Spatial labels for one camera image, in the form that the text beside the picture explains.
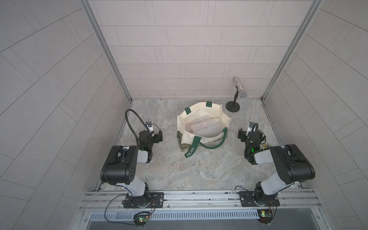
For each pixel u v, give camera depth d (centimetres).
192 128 84
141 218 64
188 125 88
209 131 84
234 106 111
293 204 71
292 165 45
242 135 83
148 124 79
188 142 81
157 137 77
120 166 45
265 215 68
